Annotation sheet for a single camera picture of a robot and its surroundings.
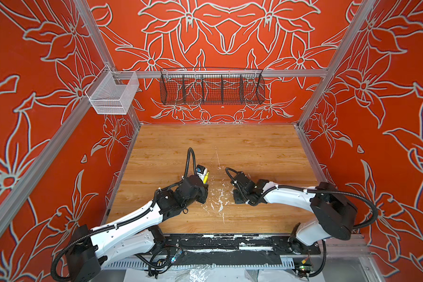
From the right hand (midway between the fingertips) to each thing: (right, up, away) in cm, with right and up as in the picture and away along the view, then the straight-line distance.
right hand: (233, 197), depth 87 cm
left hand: (-13, +9, -10) cm, 19 cm away
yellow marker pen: (-14, +12, -13) cm, 22 cm away
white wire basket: (-66, +56, +8) cm, 87 cm away
